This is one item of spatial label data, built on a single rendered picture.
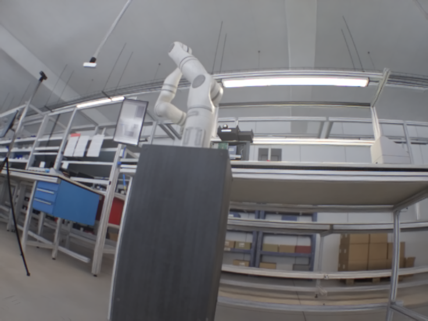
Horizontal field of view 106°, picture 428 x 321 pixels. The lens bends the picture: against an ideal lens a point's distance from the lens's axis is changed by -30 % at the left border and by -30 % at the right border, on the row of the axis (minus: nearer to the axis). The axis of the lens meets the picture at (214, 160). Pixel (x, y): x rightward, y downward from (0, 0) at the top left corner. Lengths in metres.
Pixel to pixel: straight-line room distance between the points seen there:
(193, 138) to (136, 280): 0.43
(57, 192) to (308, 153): 5.14
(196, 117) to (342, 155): 5.34
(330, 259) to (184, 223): 4.96
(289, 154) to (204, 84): 5.04
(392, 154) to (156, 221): 1.04
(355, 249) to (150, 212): 4.13
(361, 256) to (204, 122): 4.11
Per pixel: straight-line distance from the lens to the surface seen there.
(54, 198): 2.29
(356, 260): 4.50
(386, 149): 1.20
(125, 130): 2.51
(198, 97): 0.78
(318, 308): 1.93
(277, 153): 3.28
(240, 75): 1.95
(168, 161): 0.60
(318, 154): 5.80
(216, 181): 0.56
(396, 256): 2.01
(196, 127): 0.71
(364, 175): 1.12
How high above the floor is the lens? 0.62
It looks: 20 degrees up
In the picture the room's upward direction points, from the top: 8 degrees clockwise
